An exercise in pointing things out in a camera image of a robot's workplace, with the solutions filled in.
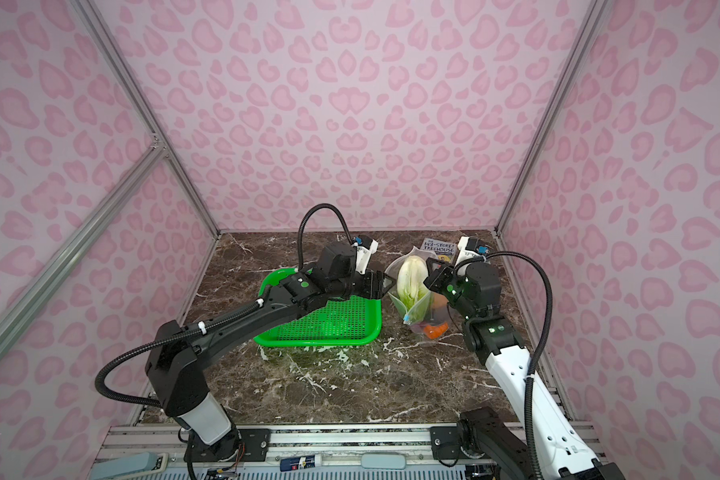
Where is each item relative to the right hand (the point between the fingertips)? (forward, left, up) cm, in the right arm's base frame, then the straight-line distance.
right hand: (426, 257), depth 71 cm
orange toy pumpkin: (-7, -4, -25) cm, 26 cm away
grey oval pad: (-38, +10, -28) cm, 48 cm away
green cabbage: (-3, +3, -10) cm, 11 cm away
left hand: (-1, +8, -5) cm, 10 cm away
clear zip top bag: (-6, -4, -16) cm, 17 cm away
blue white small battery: (-39, +30, -28) cm, 56 cm away
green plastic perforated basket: (-1, +23, -31) cm, 38 cm away
